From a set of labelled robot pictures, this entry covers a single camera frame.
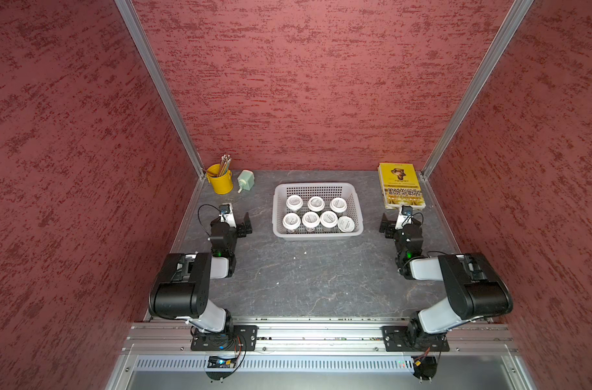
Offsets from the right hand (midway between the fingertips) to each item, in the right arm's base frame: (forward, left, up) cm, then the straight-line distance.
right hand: (395, 217), depth 93 cm
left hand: (+1, +63, +1) cm, 63 cm away
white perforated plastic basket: (-3, +27, -3) cm, 27 cm away
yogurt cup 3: (+7, +22, 0) cm, 23 cm away
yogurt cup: (+9, +40, -1) cm, 41 cm away
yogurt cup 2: (+8, +31, -1) cm, 32 cm away
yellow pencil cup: (+23, +74, -3) cm, 77 cm away
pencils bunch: (+25, +70, +8) cm, 75 cm away
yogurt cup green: (-2, +20, -1) cm, 20 cm away
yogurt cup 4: (0, +34, -1) cm, 34 cm away
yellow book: (+22, -10, -7) cm, 25 cm away
